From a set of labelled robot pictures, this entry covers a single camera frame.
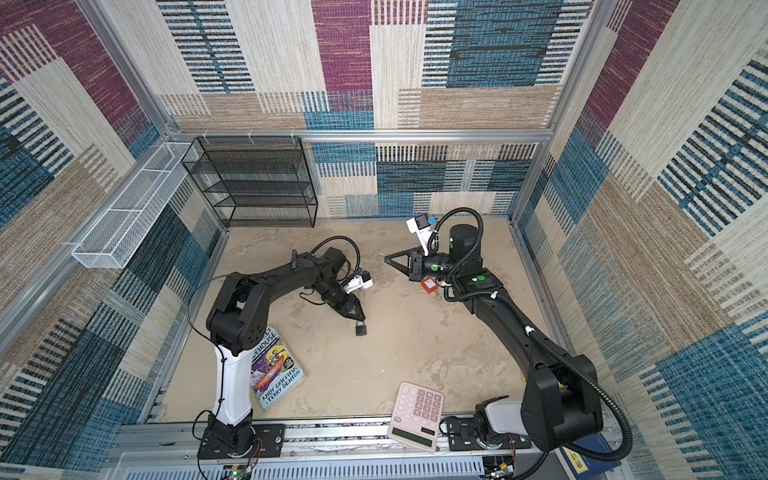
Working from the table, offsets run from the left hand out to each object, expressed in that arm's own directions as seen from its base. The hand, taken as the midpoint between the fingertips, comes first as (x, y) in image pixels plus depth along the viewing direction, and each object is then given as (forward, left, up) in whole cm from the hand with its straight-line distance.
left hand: (360, 313), depth 92 cm
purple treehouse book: (-16, +23, -1) cm, 28 cm away
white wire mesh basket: (+4, +55, +31) cm, 63 cm away
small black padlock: (-4, 0, -3) cm, 5 cm away
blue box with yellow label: (-39, -52, -1) cm, 65 cm away
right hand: (0, -8, +25) cm, 27 cm away
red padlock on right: (+10, -22, -1) cm, 25 cm away
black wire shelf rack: (+45, +39, +15) cm, 61 cm away
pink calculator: (-28, -15, -2) cm, 32 cm away
